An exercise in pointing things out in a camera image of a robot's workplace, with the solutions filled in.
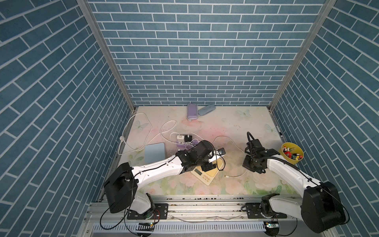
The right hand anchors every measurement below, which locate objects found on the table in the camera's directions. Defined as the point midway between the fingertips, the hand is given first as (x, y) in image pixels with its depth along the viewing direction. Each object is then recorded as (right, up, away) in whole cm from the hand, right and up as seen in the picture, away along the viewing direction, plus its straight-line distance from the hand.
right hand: (246, 166), depth 87 cm
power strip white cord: (-64, +13, +13) cm, 66 cm away
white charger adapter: (-40, +16, +6) cm, 43 cm away
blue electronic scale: (-57, +7, +6) cm, 58 cm away
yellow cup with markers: (+26, +9, -2) cm, 27 cm away
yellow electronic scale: (-23, -5, -3) cm, 24 cm away
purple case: (-33, +35, +29) cm, 56 cm away
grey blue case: (-22, +36, +30) cm, 52 cm away
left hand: (-19, +7, -8) cm, 21 cm away
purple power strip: (-40, +10, +9) cm, 42 cm away
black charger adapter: (-35, +15, +7) cm, 39 cm away
